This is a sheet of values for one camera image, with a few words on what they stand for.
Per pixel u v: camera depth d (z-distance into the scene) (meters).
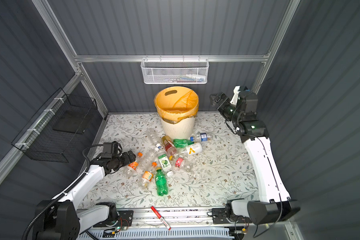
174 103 1.05
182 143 0.97
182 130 0.94
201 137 1.00
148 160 0.89
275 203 0.38
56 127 0.74
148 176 0.83
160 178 0.81
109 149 0.67
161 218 0.73
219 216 0.73
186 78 0.91
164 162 0.89
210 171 0.89
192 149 0.92
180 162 0.87
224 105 0.58
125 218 0.74
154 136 1.02
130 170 0.89
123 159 0.77
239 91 0.60
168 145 0.91
